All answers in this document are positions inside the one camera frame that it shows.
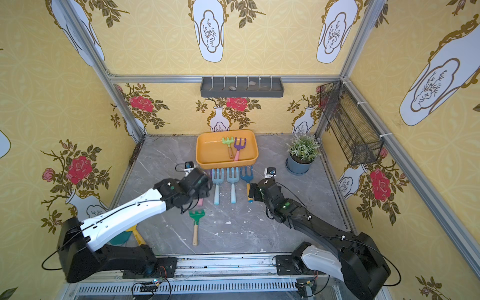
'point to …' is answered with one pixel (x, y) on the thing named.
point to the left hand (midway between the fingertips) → (205, 188)
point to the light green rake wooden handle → (229, 142)
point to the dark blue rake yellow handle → (247, 179)
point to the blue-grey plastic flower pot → (296, 166)
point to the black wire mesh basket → (359, 140)
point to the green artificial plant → (304, 146)
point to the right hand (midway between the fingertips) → (258, 187)
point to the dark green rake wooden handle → (197, 214)
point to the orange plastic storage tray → (226, 149)
